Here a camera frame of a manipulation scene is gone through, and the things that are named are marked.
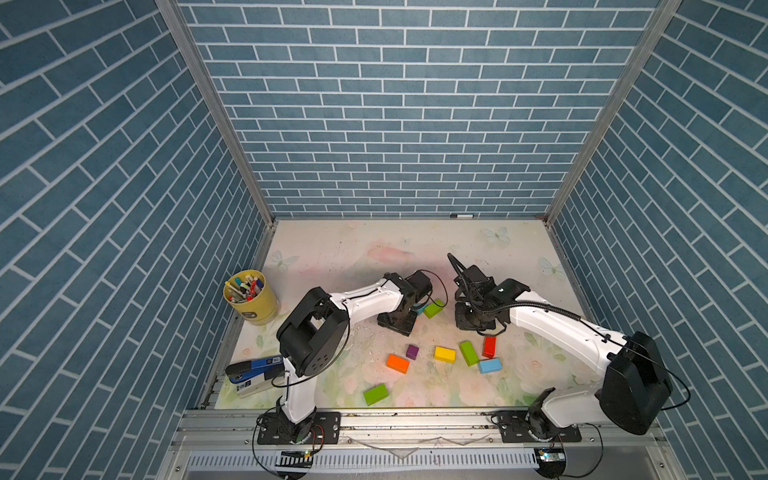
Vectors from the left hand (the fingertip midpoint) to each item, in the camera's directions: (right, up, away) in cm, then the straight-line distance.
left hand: (405, 330), depth 89 cm
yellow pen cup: (-47, +11, -1) cm, 49 cm away
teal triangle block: (+4, +8, -10) cm, 14 cm away
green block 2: (+18, -6, -4) cm, 20 cm away
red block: (+24, -4, -3) cm, 25 cm away
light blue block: (+24, -8, -6) cm, 26 cm away
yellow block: (+11, -6, -4) cm, 13 cm away
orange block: (-3, -8, -4) cm, 10 cm away
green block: (+9, +6, +2) cm, 11 cm away
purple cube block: (+2, -5, -5) cm, 7 cm away
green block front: (-8, -14, -10) cm, 19 cm away
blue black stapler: (-40, -8, -12) cm, 43 cm away
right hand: (+16, +4, -6) cm, 17 cm away
